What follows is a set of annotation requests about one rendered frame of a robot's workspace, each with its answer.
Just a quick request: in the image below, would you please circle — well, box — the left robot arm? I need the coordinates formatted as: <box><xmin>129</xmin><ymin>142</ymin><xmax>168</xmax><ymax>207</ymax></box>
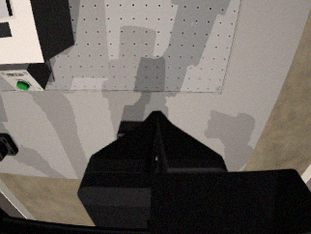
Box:
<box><xmin>0</xmin><ymin>134</ymin><xmax>18</xmax><ymax>161</ymax></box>

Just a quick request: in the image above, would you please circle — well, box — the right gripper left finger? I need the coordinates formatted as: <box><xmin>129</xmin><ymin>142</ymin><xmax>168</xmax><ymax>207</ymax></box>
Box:
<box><xmin>84</xmin><ymin>111</ymin><xmax>156</xmax><ymax>174</ymax></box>

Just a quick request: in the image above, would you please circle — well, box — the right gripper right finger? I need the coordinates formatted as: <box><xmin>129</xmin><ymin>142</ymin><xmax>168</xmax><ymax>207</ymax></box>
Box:
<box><xmin>156</xmin><ymin>110</ymin><xmax>228</xmax><ymax>173</ymax></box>

